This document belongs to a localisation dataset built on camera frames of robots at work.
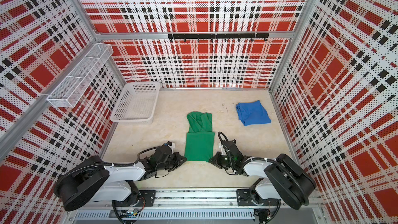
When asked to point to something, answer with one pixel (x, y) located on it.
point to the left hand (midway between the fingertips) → (187, 161)
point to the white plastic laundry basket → (137, 103)
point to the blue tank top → (252, 113)
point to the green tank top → (200, 140)
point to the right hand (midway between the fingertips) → (209, 162)
